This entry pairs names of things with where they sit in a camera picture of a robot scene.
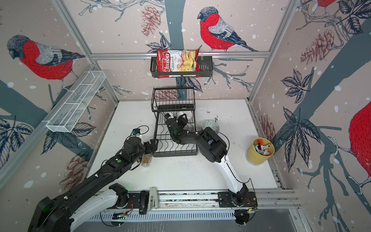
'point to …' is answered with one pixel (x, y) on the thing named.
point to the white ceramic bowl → (188, 114)
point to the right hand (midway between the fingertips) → (183, 119)
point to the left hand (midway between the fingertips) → (152, 141)
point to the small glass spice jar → (146, 159)
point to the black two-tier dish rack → (177, 101)
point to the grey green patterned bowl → (212, 124)
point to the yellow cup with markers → (261, 150)
